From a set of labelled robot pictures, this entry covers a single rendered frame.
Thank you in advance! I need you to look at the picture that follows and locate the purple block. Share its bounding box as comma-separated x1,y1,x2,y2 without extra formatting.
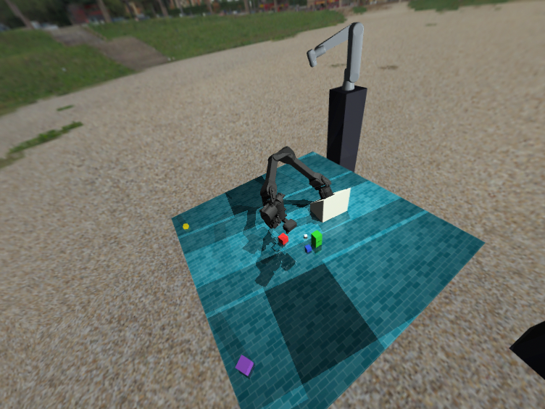
236,355,254,376

